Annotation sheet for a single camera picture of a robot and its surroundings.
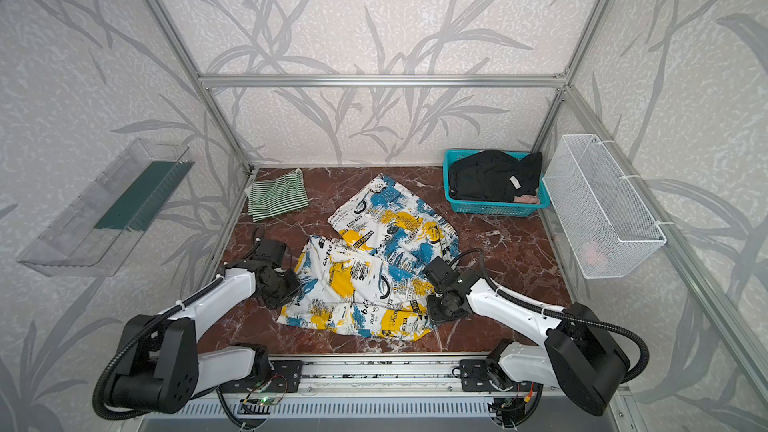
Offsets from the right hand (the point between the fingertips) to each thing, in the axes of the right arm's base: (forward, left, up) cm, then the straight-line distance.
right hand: (435, 305), depth 84 cm
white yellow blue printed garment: (+8, +19, -2) cm, 20 cm away
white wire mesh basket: (+6, -34, +32) cm, 47 cm away
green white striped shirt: (+38, +58, +1) cm, 69 cm away
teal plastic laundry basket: (+32, -30, +3) cm, 44 cm away
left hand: (+7, +39, +1) cm, 39 cm away
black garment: (+43, -23, +8) cm, 49 cm away
